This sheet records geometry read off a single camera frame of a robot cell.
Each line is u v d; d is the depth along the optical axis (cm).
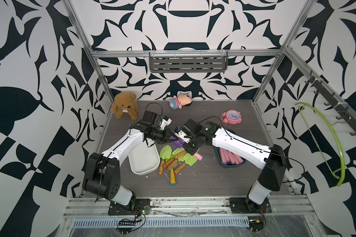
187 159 89
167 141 74
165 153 91
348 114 55
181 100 112
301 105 79
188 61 95
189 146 70
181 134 71
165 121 79
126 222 73
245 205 67
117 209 72
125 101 97
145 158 91
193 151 69
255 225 71
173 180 79
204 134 55
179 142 79
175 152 91
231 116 108
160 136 73
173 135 76
